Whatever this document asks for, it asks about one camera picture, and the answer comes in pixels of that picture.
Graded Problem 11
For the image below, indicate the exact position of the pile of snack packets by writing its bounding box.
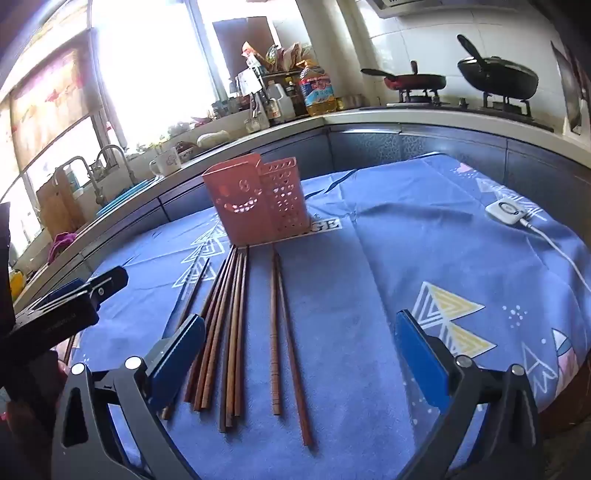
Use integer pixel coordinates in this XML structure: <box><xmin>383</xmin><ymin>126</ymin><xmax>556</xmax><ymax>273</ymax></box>
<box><xmin>240</xmin><ymin>41</ymin><xmax>317</xmax><ymax>75</ymax></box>

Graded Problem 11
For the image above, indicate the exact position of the blue printed tablecloth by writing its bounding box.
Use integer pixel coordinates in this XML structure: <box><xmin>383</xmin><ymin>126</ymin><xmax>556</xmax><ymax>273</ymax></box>
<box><xmin>69</xmin><ymin>152</ymin><xmax>591</xmax><ymax>480</ymax></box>

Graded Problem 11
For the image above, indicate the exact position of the red frying pan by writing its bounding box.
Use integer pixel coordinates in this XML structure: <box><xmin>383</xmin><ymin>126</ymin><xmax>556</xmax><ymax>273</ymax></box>
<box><xmin>361</xmin><ymin>60</ymin><xmax>448</xmax><ymax>90</ymax></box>

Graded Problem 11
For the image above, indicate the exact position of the dark sauce bottle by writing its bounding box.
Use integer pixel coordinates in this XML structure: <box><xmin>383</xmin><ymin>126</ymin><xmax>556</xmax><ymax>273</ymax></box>
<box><xmin>285</xmin><ymin>78</ymin><xmax>308</xmax><ymax>116</ymax></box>

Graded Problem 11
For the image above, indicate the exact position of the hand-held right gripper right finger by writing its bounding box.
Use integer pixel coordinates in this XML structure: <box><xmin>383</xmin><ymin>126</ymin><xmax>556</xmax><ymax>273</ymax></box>
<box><xmin>394</xmin><ymin>309</ymin><xmax>543</xmax><ymax>480</ymax></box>

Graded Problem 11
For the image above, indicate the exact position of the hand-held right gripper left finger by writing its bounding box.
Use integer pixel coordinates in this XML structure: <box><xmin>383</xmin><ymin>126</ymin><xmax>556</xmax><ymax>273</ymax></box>
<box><xmin>52</xmin><ymin>314</ymin><xmax>207</xmax><ymax>480</ymax></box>

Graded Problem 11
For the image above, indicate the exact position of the white plastic jug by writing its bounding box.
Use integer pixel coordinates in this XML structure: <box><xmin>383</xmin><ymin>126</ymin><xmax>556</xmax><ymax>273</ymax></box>
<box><xmin>267</xmin><ymin>80</ymin><xmax>296</xmax><ymax>123</ymax></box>

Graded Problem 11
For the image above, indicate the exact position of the wooden cutting board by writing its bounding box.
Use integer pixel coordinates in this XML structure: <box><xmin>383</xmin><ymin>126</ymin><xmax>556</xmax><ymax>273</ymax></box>
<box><xmin>36</xmin><ymin>168</ymin><xmax>86</xmax><ymax>238</ymax></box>

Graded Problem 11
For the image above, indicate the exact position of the black wok with lid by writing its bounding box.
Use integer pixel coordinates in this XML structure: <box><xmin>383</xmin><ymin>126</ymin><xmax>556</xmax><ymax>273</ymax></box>
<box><xmin>456</xmin><ymin>34</ymin><xmax>540</xmax><ymax>100</ymax></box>

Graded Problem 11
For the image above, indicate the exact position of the cooking oil bottle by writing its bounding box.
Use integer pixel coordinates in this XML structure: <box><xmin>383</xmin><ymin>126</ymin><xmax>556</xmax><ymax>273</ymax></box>
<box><xmin>299</xmin><ymin>65</ymin><xmax>334</xmax><ymax>117</ymax></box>

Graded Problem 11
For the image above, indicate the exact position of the brown wooden panel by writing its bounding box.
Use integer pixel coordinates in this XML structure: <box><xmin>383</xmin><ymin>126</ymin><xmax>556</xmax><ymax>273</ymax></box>
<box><xmin>212</xmin><ymin>16</ymin><xmax>278</xmax><ymax>93</ymax></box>

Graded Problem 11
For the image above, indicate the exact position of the steel cleaver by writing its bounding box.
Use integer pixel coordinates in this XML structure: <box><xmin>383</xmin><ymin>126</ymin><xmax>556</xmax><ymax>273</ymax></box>
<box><xmin>235</xmin><ymin>69</ymin><xmax>264</xmax><ymax>95</ymax></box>

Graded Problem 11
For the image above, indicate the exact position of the white controller with cable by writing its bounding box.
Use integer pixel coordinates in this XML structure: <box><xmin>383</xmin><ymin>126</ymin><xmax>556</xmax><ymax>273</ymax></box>
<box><xmin>485</xmin><ymin>199</ymin><xmax>589</xmax><ymax>310</ymax></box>

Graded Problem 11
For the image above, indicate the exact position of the gas stove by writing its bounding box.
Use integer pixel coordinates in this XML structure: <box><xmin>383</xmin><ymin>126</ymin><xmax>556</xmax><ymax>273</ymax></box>
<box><xmin>360</xmin><ymin>88</ymin><xmax>555</xmax><ymax>132</ymax></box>

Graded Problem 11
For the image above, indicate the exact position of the person's left hand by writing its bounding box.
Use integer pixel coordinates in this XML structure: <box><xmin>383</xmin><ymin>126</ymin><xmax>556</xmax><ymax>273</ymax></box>
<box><xmin>0</xmin><ymin>353</ymin><xmax>65</xmax><ymax>480</ymax></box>

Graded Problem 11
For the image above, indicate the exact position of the steel kitchen faucet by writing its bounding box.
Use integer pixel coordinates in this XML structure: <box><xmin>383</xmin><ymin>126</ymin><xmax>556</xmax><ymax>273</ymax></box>
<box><xmin>95</xmin><ymin>144</ymin><xmax>137</xmax><ymax>185</ymax></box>
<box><xmin>54</xmin><ymin>156</ymin><xmax>105</xmax><ymax>206</ymax></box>

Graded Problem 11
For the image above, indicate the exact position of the pink utensil holder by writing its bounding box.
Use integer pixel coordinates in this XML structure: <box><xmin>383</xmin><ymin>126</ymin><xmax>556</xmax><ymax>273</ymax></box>
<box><xmin>202</xmin><ymin>154</ymin><xmax>311</xmax><ymax>247</ymax></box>

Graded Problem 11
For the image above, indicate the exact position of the steel pot lid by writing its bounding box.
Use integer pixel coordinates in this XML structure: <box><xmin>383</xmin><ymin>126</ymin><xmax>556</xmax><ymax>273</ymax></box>
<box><xmin>550</xmin><ymin>41</ymin><xmax>583</xmax><ymax>136</ymax></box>

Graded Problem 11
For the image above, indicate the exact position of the row of spice jars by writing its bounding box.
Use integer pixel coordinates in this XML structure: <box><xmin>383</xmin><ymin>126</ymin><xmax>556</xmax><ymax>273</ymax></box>
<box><xmin>210</xmin><ymin>95</ymin><xmax>252</xmax><ymax>121</ymax></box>

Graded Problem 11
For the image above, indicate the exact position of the patterned window blind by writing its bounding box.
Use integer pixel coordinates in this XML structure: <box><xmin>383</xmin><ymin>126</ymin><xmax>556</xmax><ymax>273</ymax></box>
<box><xmin>9</xmin><ymin>46</ymin><xmax>100</xmax><ymax>171</ymax></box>

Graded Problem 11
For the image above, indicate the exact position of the white dough lump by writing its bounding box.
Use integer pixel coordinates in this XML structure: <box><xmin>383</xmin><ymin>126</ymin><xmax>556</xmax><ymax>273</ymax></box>
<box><xmin>196</xmin><ymin>130</ymin><xmax>230</xmax><ymax>147</ymax></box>

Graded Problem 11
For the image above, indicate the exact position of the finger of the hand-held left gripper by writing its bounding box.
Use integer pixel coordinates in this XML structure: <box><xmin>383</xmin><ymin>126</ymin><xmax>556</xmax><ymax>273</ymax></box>
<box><xmin>13</xmin><ymin>266</ymin><xmax>129</xmax><ymax>344</ymax></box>

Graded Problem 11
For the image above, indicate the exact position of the bunch of wooden chopsticks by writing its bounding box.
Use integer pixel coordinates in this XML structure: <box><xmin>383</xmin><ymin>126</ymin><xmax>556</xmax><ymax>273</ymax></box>
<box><xmin>159</xmin><ymin>244</ymin><xmax>315</xmax><ymax>448</ymax></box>

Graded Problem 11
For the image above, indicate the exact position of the white mug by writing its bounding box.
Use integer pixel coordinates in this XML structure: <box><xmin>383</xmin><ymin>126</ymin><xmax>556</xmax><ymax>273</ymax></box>
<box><xmin>148</xmin><ymin>148</ymin><xmax>182</xmax><ymax>177</ymax></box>

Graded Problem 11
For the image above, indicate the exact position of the magenta cloth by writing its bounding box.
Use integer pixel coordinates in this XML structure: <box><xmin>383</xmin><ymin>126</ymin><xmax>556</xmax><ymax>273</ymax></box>
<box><xmin>48</xmin><ymin>232</ymin><xmax>79</xmax><ymax>264</ymax></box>

